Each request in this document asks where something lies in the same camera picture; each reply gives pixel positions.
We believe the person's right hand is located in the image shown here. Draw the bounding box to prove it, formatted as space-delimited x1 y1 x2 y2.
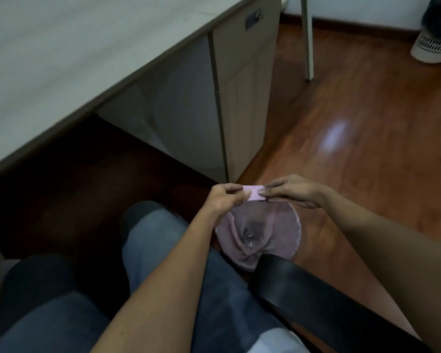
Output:
259 174 330 210

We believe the person's left hand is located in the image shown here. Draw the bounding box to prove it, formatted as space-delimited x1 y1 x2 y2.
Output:
202 182 252 227

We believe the pink sharpener shavings drawer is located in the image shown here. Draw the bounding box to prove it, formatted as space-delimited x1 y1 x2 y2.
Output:
242 184 267 202

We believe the person's left forearm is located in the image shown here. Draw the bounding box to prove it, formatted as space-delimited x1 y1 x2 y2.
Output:
90 211 225 353

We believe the person's right forearm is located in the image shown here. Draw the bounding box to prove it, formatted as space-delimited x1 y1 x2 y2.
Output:
319 187 441 353

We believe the person's right leg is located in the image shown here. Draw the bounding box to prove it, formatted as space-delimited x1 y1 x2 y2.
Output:
120 201 294 353

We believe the person's leg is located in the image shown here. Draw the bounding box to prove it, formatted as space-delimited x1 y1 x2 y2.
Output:
120 201 294 353
0 253 113 353

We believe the person's left leg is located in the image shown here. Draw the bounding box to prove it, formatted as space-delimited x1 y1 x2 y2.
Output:
0 253 113 353

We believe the pink lined trash bin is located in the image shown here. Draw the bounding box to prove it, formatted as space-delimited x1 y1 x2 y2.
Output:
215 200 302 273

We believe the wooden drawer cabinet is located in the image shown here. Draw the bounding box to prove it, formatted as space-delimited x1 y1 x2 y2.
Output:
97 0 284 184

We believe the black chair armrest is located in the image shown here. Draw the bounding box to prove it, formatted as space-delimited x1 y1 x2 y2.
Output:
248 253 433 353

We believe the white table leg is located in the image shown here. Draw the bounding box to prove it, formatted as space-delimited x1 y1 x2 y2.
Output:
299 0 315 82

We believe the white shirt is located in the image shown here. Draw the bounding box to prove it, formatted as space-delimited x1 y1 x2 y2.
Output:
248 327 310 353

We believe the dark wooden baseboard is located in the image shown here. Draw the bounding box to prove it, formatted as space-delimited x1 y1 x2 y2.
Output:
279 13 423 43

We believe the dark drawer lock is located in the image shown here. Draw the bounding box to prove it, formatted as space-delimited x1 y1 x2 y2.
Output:
245 9 264 31

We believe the white slotted waste basket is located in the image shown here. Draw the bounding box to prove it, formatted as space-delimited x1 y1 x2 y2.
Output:
410 27 441 65

